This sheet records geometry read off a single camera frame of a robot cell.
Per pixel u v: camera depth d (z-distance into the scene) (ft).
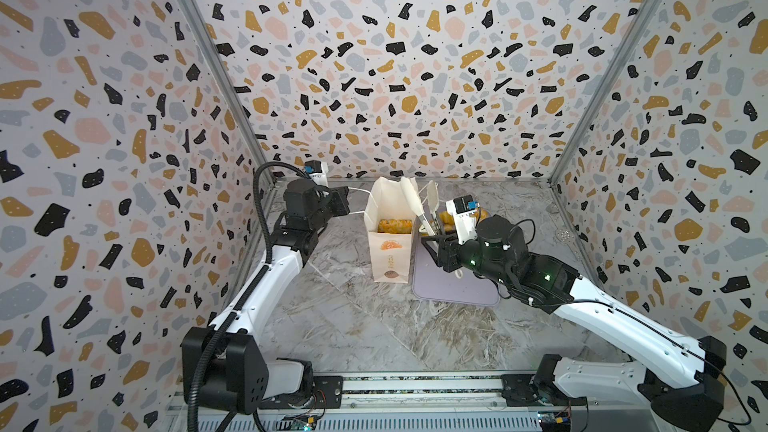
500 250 1.50
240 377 1.29
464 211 1.85
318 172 2.26
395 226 3.15
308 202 1.95
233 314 1.40
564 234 3.48
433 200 2.33
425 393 2.49
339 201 2.30
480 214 1.83
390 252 2.62
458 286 3.03
